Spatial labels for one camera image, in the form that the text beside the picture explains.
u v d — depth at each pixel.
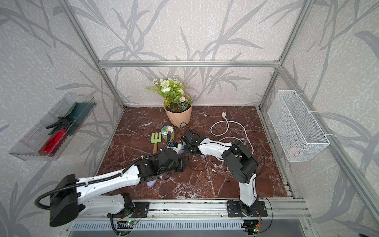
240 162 0.49
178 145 0.73
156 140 1.02
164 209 0.75
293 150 0.72
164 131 0.96
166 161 0.58
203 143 0.64
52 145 0.59
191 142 0.72
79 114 0.68
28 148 0.58
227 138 1.02
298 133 0.62
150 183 0.79
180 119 1.00
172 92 0.89
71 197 0.40
